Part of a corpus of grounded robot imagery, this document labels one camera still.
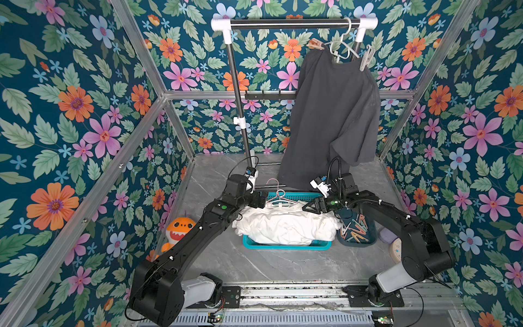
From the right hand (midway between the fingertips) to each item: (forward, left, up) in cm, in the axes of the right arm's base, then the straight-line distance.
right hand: (311, 203), depth 84 cm
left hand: (+2, +21, +6) cm, 22 cm away
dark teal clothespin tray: (-5, -22, -13) cm, 26 cm away
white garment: (-8, +10, -4) cm, 13 cm away
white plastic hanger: (+1, +13, -1) cm, 13 cm away
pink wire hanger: (+8, +14, -2) cm, 16 cm away
